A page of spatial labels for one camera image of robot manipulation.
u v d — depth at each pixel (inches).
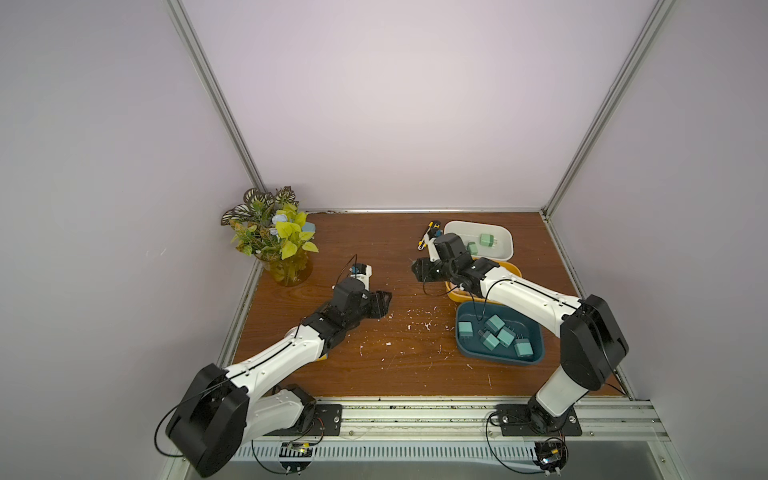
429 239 31.5
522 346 32.7
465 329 33.8
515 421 28.5
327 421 28.7
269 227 32.1
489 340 32.7
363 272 29.4
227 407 15.7
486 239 43.1
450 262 25.9
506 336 33.6
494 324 34.4
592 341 18.1
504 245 43.0
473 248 41.2
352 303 24.9
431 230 44.6
